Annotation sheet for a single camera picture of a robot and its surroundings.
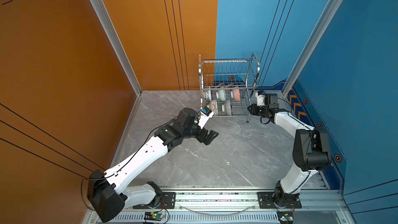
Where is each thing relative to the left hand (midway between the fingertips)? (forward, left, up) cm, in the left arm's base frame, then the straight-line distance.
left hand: (211, 126), depth 74 cm
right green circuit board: (-33, -34, -24) cm, 53 cm away
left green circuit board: (-34, +26, -24) cm, 49 cm away
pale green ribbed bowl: (+32, -8, -11) cm, 34 cm away
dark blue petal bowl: (+21, -10, -12) cm, 26 cm away
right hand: (+22, -25, -12) cm, 35 cm away
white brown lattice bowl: (+21, -1, -10) cm, 23 cm away
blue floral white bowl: (+31, +1, -11) cm, 33 cm away
